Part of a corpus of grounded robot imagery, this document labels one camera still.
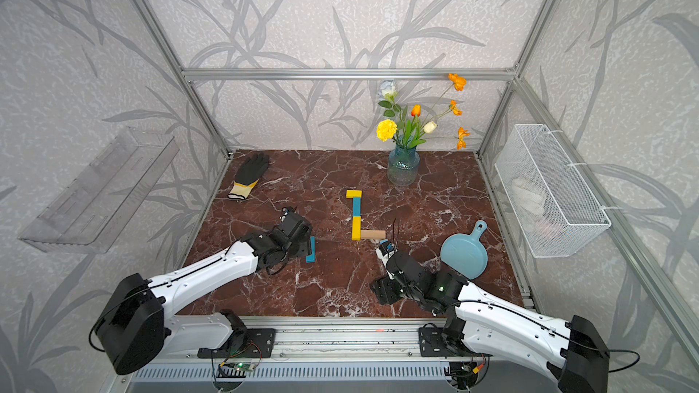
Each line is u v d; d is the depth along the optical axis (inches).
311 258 35.0
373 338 29.7
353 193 41.6
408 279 22.6
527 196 30.2
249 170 45.2
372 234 37.1
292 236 25.7
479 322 19.7
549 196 24.5
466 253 36.1
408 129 38.6
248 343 28.2
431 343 28.6
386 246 27.4
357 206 40.1
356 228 37.9
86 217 25.3
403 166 40.1
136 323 15.9
